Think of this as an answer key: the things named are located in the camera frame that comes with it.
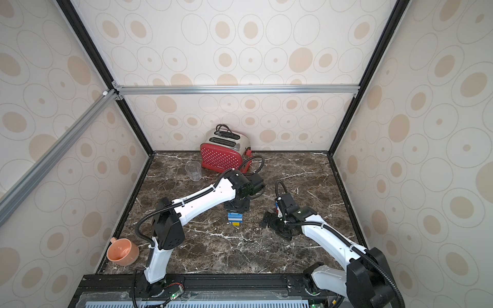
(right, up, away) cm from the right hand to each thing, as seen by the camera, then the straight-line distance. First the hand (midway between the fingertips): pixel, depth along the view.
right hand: (273, 227), depth 83 cm
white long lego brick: (-17, +3, +2) cm, 17 cm away
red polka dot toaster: (-24, +35, +14) cm, 45 cm away
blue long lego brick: (-17, +5, 0) cm, 17 cm away
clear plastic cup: (-42, +25, +26) cm, 56 cm away
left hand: (-12, +7, -2) cm, 14 cm away
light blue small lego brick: (-16, +8, -8) cm, 20 cm away
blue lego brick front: (-17, +1, +7) cm, 18 cm away
